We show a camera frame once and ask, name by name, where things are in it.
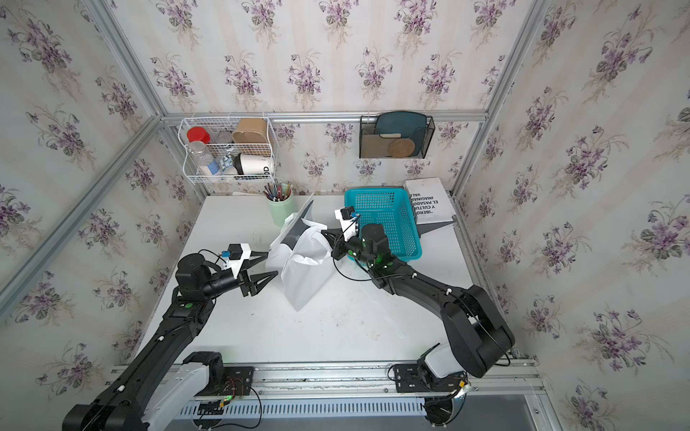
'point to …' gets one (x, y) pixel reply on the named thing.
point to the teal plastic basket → (392, 207)
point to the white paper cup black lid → (252, 164)
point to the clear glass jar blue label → (203, 157)
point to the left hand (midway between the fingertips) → (275, 267)
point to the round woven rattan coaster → (402, 147)
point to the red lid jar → (199, 134)
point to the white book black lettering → (430, 201)
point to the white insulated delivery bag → (305, 256)
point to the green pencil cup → (280, 203)
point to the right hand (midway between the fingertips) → (326, 233)
